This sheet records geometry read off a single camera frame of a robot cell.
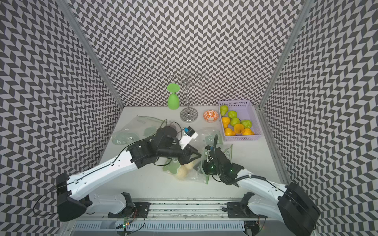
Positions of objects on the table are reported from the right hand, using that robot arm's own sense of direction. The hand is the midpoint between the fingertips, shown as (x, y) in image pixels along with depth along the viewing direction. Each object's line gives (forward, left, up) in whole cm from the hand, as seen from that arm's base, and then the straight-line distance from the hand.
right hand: (194, 170), depth 78 cm
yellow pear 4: (+27, -35, -2) cm, 44 cm away
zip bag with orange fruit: (+21, -9, -6) cm, 24 cm away
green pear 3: (+36, -28, -2) cm, 45 cm away
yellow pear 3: (+27, -29, +1) cm, 39 cm away
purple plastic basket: (+49, -40, -7) cm, 64 cm away
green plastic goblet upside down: (+39, +13, +16) cm, 44 cm away
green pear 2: (+42, -27, -2) cm, 50 cm away
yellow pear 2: (+26, -22, -2) cm, 35 cm away
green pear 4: (+33, -36, -2) cm, 49 cm away
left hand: (0, -2, +18) cm, 18 cm away
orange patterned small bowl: (+44, -12, -6) cm, 46 cm away
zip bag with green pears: (+32, +40, -5) cm, 51 cm away
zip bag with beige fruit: (-1, +1, 0) cm, 1 cm away
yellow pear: (+36, -22, -2) cm, 42 cm away
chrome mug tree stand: (+46, +5, -6) cm, 47 cm away
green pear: (+47, -22, -2) cm, 52 cm away
